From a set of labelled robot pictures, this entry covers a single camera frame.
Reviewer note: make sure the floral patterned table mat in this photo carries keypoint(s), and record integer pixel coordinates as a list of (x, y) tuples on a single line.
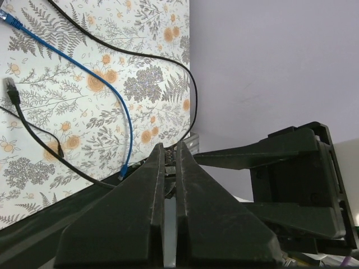
[(120, 86)]

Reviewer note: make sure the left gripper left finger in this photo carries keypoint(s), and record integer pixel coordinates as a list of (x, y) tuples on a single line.
[(125, 228)]

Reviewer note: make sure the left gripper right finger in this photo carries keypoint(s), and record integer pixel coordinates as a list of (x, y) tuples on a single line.
[(214, 230)]

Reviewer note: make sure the aluminium frame rail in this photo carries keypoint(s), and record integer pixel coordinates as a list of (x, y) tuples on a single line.
[(193, 143)]

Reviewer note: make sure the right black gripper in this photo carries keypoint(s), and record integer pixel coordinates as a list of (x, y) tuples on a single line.
[(297, 187)]

